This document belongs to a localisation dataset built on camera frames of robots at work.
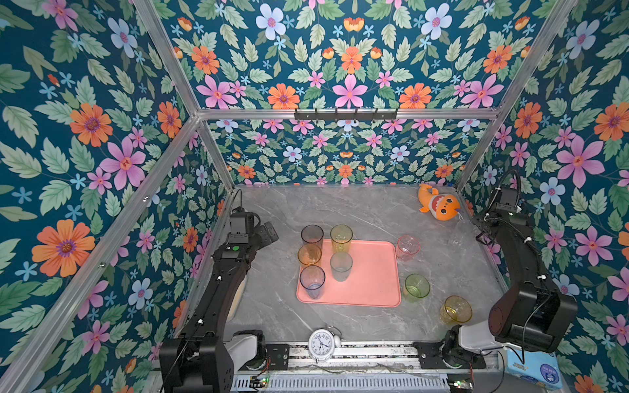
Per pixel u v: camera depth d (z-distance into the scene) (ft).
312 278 2.75
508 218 1.86
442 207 3.34
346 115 3.05
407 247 3.14
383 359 2.45
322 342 2.41
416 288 2.85
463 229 3.18
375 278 3.03
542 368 2.18
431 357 2.41
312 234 2.94
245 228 2.02
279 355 2.42
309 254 3.02
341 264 2.99
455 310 2.68
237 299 2.72
